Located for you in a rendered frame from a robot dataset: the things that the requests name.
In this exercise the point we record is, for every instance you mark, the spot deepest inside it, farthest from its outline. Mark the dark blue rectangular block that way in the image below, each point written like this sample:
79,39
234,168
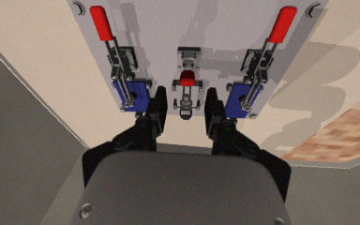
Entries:
233,104

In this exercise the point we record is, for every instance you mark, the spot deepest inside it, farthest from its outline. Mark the dark blue flat plate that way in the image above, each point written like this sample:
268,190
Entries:
139,88

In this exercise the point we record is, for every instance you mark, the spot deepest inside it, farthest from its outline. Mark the grey toggle clamp with red handle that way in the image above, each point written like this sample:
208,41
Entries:
187,77

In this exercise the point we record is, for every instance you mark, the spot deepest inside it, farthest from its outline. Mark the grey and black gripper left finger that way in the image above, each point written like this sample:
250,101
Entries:
140,137

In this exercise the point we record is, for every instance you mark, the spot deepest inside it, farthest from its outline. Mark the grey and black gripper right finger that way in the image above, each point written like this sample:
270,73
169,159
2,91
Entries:
228,141

